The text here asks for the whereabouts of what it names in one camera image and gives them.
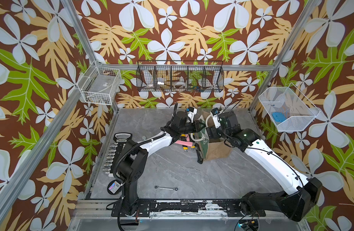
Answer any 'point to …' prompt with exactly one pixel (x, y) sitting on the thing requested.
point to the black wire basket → (180, 76)
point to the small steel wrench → (176, 188)
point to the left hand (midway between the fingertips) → (207, 123)
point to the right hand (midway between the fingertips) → (213, 125)
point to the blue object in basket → (278, 117)
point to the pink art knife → (183, 143)
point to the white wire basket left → (100, 84)
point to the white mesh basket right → (289, 109)
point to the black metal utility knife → (200, 158)
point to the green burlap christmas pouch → (210, 150)
